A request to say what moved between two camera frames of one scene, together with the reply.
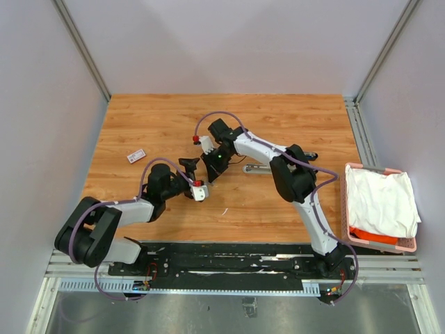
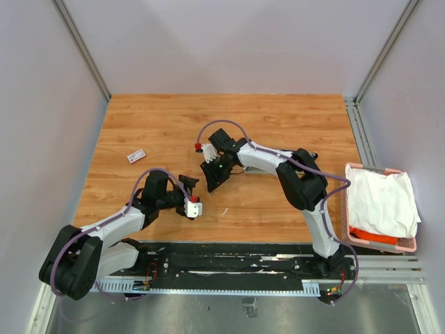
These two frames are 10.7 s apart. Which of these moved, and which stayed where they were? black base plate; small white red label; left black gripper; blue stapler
Moved: left black gripper
Stayed: black base plate; small white red label; blue stapler
